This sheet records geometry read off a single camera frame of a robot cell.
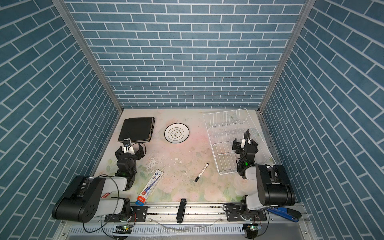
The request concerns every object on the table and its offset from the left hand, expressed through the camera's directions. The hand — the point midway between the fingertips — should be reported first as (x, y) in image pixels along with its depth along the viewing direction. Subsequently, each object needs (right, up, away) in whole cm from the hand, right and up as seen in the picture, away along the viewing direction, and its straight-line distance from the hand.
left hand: (131, 144), depth 88 cm
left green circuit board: (+3, -39, -15) cm, 43 cm away
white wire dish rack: (+56, +9, +14) cm, 59 cm away
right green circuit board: (+66, -38, -16) cm, 78 cm away
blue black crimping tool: (+84, -31, -16) cm, 91 cm away
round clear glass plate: (+24, +5, +18) cm, 31 cm away
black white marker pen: (+42, -17, -1) cm, 45 cm away
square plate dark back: (-1, +8, +14) cm, 17 cm away
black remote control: (+32, -31, -14) cm, 46 cm away
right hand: (+69, +3, +4) cm, 69 cm away
